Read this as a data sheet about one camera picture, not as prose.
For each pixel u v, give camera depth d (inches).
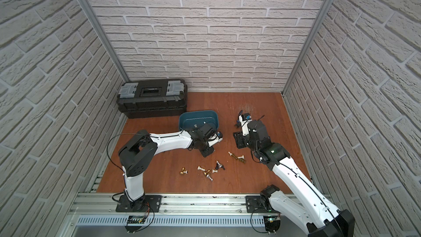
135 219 28.6
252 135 22.0
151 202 29.4
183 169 32.7
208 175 31.9
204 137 28.6
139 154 19.3
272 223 27.6
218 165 33.2
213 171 32.6
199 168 32.7
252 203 29.1
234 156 34.5
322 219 15.1
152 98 36.3
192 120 40.7
